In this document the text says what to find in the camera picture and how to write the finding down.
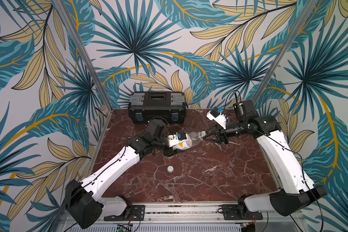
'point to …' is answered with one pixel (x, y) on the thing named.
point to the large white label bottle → (194, 139)
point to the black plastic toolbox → (144, 106)
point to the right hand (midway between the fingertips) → (206, 134)
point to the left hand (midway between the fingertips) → (180, 145)
